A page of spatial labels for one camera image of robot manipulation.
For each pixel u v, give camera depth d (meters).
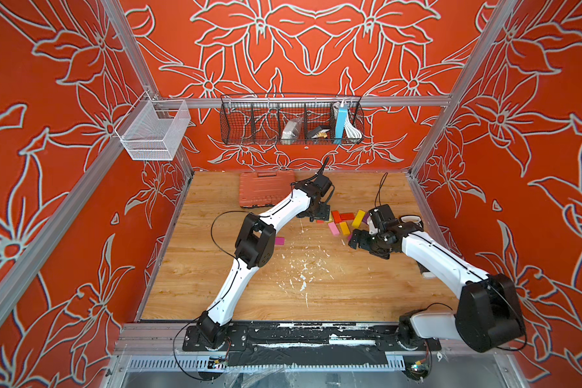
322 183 0.80
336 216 1.01
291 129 0.92
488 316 0.41
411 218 1.01
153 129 0.93
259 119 1.00
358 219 0.99
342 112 0.83
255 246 0.60
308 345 0.73
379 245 0.71
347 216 1.01
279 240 0.95
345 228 0.98
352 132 0.91
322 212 0.88
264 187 1.09
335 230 0.97
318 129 0.84
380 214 0.68
